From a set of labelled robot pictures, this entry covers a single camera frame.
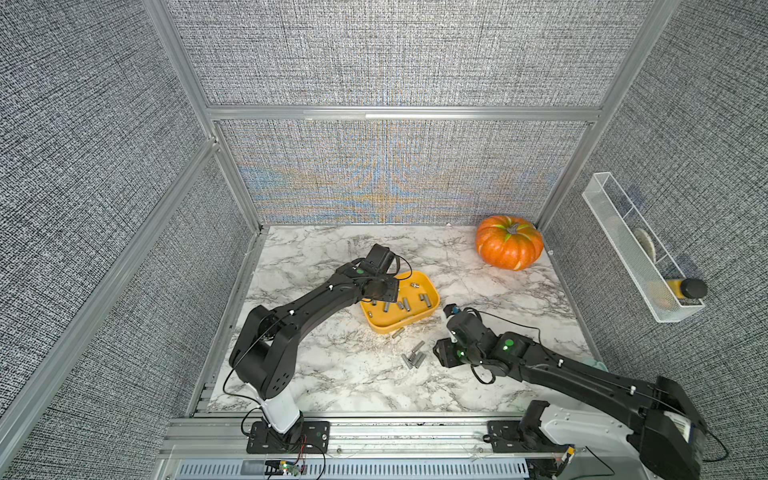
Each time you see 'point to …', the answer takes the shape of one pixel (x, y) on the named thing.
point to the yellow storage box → (418, 296)
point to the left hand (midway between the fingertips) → (394, 287)
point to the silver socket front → (386, 306)
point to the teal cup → (590, 361)
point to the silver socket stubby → (406, 361)
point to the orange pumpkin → (508, 242)
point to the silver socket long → (417, 347)
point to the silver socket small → (420, 359)
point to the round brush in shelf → (647, 242)
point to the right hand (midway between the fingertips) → (436, 343)
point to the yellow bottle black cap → (690, 288)
